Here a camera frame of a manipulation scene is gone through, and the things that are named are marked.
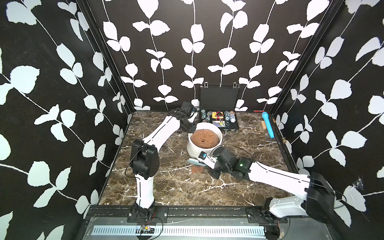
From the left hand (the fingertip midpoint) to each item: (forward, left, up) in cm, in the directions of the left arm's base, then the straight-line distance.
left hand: (194, 126), depth 91 cm
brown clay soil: (-6, -6, -4) cm, 10 cm away
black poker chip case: (+29, -21, -11) cm, 38 cm away
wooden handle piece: (+12, -54, -15) cm, 57 cm away
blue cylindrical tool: (+17, -57, -14) cm, 62 cm away
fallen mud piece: (-21, -2, -17) cm, 26 cm away
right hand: (-23, -5, -3) cm, 24 cm away
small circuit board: (-50, +26, -16) cm, 58 cm away
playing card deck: (+13, -20, -14) cm, 28 cm away
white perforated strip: (-51, +8, -16) cm, 54 cm away
